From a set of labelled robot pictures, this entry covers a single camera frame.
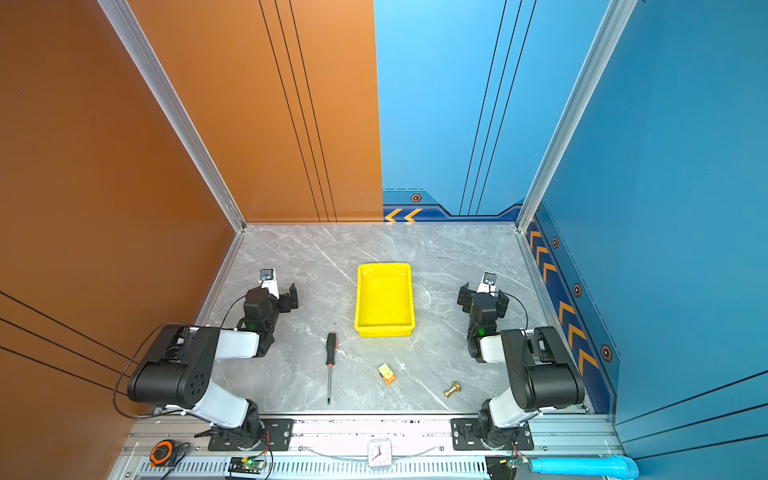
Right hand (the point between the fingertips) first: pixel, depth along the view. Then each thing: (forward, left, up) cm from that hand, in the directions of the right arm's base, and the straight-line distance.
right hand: (484, 287), depth 93 cm
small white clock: (-43, +31, -5) cm, 53 cm away
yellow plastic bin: (-1, +32, -5) cm, 32 cm away
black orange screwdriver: (-17, +47, -5) cm, 50 cm away
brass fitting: (-28, +12, -6) cm, 31 cm away
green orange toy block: (-25, +30, -5) cm, 39 cm away
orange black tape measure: (-44, +81, -3) cm, 92 cm away
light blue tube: (-45, -20, -3) cm, 50 cm away
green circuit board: (-45, +63, -8) cm, 78 cm away
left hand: (+2, +65, +1) cm, 65 cm away
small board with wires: (-45, -1, -7) cm, 45 cm away
